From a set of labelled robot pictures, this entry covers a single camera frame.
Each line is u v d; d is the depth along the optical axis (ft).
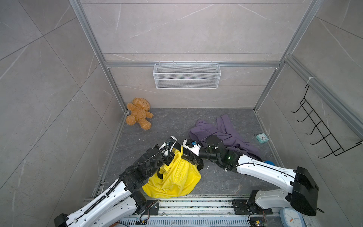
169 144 1.82
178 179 2.29
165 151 1.85
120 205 1.91
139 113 3.50
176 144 1.98
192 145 1.95
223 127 3.41
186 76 3.32
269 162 2.96
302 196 1.27
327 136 2.05
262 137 3.29
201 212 2.39
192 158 2.05
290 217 2.25
